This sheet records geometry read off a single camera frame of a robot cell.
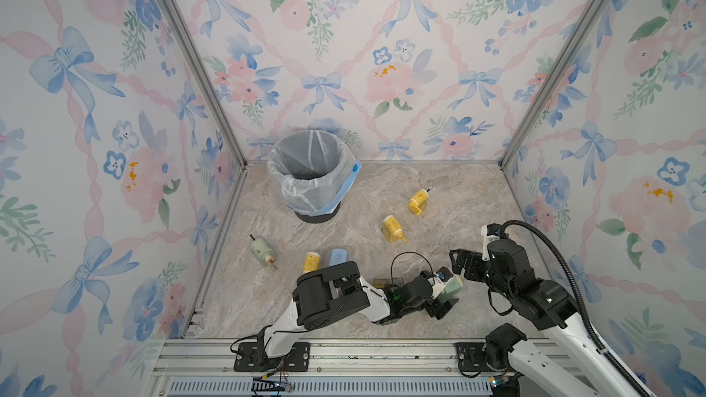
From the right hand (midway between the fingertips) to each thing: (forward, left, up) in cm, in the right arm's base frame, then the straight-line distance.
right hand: (466, 254), depth 75 cm
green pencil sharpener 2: (+5, +60, -8) cm, 60 cm away
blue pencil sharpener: (+4, +36, -9) cm, 37 cm away
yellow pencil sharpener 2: (+26, +8, -10) cm, 29 cm away
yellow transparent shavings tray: (-2, +23, -15) cm, 28 cm away
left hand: (-5, +1, -13) cm, 14 cm away
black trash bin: (+15, +42, -4) cm, 45 cm away
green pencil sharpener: (-5, +2, -9) cm, 11 cm away
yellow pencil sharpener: (+13, +19, -9) cm, 24 cm away
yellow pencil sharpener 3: (+1, +44, -8) cm, 45 cm away
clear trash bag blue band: (+35, +46, -3) cm, 58 cm away
